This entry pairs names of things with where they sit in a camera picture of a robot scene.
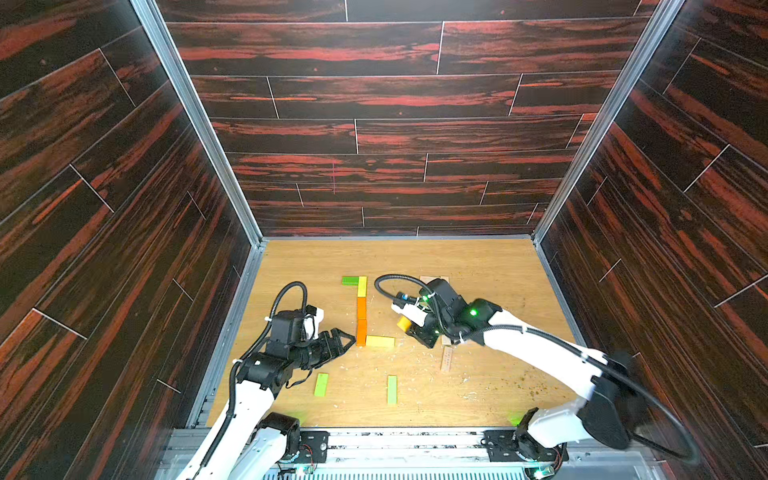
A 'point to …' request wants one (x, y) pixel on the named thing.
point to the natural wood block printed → (428, 279)
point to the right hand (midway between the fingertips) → (417, 320)
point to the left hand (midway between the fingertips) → (349, 344)
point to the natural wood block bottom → (446, 361)
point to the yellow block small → (404, 323)
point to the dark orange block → (361, 313)
